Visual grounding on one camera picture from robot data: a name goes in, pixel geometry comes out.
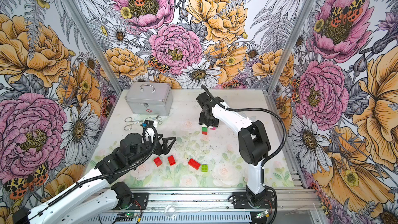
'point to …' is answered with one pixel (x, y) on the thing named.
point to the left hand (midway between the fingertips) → (168, 141)
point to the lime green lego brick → (204, 168)
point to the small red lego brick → (157, 161)
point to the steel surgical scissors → (129, 119)
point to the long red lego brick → (194, 164)
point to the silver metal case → (150, 98)
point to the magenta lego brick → (214, 128)
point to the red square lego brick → (171, 160)
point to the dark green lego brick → (204, 129)
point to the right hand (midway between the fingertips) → (207, 126)
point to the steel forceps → (129, 127)
